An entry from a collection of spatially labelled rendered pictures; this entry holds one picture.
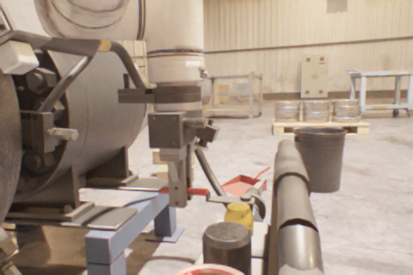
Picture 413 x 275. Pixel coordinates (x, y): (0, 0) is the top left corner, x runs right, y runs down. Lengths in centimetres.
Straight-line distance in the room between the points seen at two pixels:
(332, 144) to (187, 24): 161
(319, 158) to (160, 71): 161
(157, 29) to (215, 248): 30
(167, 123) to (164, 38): 12
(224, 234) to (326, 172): 172
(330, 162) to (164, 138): 164
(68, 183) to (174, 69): 71
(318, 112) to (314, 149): 255
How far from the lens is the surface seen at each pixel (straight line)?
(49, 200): 114
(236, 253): 30
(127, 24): 45
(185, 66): 45
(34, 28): 61
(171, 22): 46
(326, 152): 197
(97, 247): 97
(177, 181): 49
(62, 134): 65
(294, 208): 21
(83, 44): 76
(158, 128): 43
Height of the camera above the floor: 64
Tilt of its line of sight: 9 degrees down
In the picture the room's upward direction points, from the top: 2 degrees counter-clockwise
